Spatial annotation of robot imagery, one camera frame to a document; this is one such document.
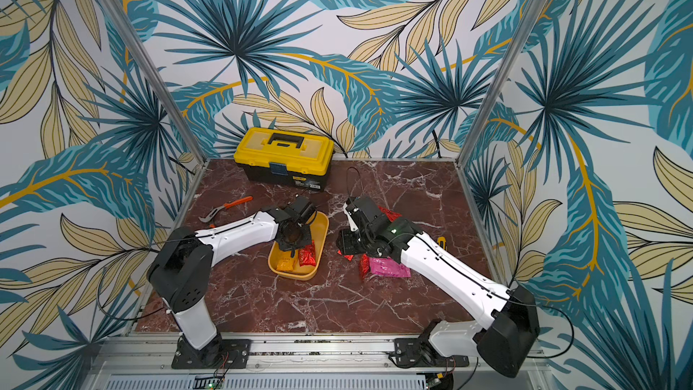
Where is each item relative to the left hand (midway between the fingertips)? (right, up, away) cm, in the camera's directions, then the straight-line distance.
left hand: (303, 245), depth 90 cm
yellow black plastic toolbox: (-5, +30, +9) cm, 32 cm away
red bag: (+2, -3, -2) cm, 4 cm away
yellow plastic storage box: (+5, +4, +6) cm, 8 cm away
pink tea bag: (+28, -7, -2) cm, 29 cm away
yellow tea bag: (-5, -5, -4) cm, 8 cm away
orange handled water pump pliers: (-31, +12, +14) cm, 36 cm away
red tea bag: (+15, -5, +2) cm, 16 cm away
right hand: (+13, +4, -14) cm, 20 cm away
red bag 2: (+20, -6, -4) cm, 21 cm away
